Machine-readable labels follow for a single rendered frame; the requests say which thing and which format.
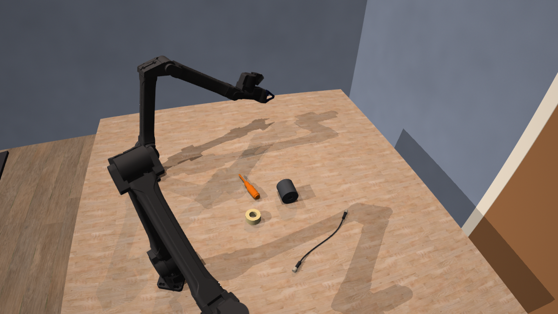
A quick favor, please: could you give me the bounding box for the dark grey cylinder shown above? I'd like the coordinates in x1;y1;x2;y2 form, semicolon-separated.
276;179;299;204

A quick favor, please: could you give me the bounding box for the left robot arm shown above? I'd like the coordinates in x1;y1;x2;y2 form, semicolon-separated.
135;55;264;158

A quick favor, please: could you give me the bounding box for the olive-brown hollow cylinder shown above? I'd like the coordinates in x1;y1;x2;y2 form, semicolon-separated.
245;209;261;225

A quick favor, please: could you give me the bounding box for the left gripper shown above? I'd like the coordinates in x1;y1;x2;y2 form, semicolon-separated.
250;88;275;103

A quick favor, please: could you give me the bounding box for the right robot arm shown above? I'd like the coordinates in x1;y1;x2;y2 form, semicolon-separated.
107;145;249;314

